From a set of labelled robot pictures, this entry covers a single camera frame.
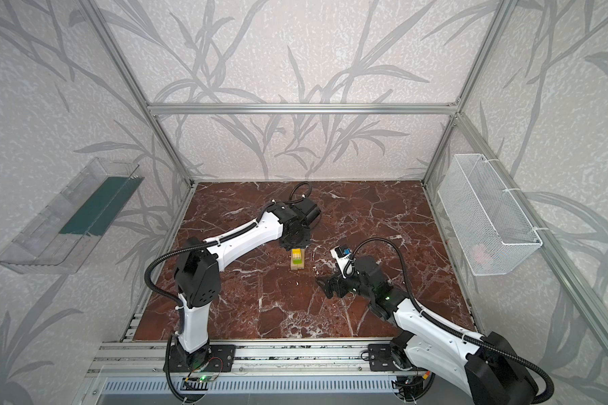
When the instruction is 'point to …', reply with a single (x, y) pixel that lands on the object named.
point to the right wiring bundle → (415, 386)
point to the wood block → (298, 267)
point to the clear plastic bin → (60, 239)
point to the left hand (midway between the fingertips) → (306, 237)
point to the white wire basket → (488, 227)
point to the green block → (297, 261)
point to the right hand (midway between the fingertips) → (327, 264)
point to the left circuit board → (199, 383)
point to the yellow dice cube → (296, 253)
